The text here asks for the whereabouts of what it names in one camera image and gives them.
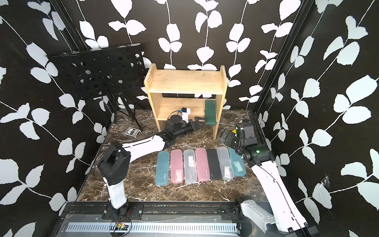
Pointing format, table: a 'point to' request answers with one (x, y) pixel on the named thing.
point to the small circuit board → (120, 226)
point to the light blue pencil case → (238, 163)
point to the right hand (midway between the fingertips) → (226, 134)
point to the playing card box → (132, 132)
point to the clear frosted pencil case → (190, 166)
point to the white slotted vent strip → (154, 228)
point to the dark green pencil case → (210, 112)
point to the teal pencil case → (162, 168)
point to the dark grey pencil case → (214, 165)
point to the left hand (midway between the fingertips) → (205, 120)
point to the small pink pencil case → (176, 166)
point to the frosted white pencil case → (227, 171)
